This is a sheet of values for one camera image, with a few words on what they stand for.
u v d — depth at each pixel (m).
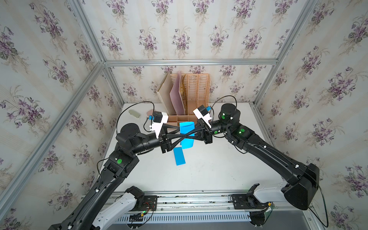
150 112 1.21
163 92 0.90
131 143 0.43
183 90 1.12
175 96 0.91
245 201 0.67
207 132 0.53
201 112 0.51
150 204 0.72
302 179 0.39
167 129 0.55
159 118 0.47
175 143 0.52
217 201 0.75
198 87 1.16
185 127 0.54
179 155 0.91
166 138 0.48
